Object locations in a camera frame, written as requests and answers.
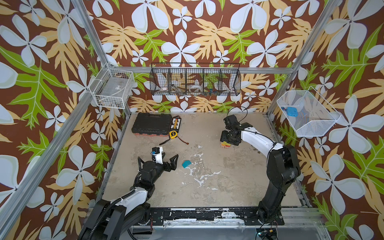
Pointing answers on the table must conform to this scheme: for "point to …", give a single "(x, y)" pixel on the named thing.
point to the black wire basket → (195, 79)
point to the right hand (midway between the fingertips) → (224, 139)
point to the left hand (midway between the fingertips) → (170, 152)
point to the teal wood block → (186, 163)
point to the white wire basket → (112, 87)
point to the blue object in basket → (292, 111)
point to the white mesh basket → (315, 117)
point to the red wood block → (227, 146)
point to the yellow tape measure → (173, 134)
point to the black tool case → (152, 124)
